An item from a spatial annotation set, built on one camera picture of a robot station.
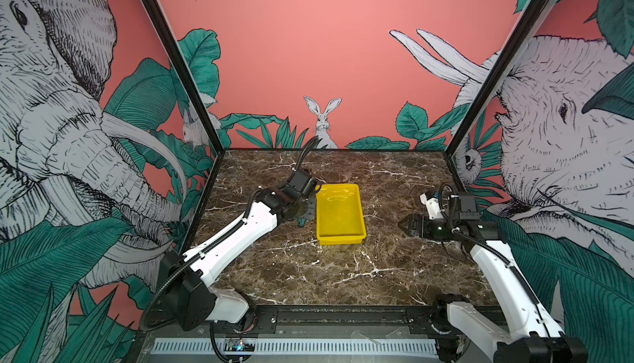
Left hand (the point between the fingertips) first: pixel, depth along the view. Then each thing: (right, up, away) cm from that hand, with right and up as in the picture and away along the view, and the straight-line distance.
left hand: (310, 203), depth 80 cm
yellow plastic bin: (+11, -6, +15) cm, 20 cm away
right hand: (+32, -5, -1) cm, 33 cm away
